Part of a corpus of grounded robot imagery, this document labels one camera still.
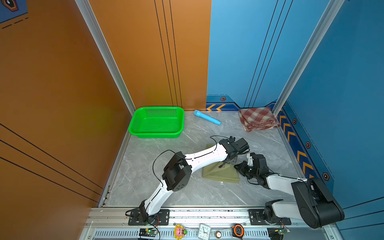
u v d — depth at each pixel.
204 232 0.68
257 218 0.72
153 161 0.94
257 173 0.71
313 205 0.42
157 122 1.13
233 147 0.64
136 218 0.72
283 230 0.70
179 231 0.66
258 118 1.09
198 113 1.16
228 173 0.84
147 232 0.71
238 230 0.67
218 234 0.66
